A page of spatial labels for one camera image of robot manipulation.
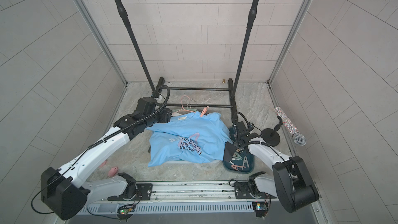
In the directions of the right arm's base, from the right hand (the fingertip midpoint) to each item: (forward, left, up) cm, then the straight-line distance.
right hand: (241, 142), depth 90 cm
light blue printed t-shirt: (-2, +29, +16) cm, 33 cm away
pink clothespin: (+11, +21, +17) cm, 29 cm away
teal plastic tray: (-10, +6, +4) cm, 13 cm away
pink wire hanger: (+15, +33, +17) cm, 40 cm away
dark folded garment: (-7, +9, +9) cm, 14 cm away
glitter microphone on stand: (+1, -17, +2) cm, 17 cm away
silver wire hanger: (+21, +28, +16) cm, 38 cm away
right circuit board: (-31, -2, +1) cm, 31 cm away
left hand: (+10, +38, +22) cm, 45 cm away
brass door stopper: (+49, +4, +3) cm, 49 cm away
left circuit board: (-30, +56, +8) cm, 64 cm away
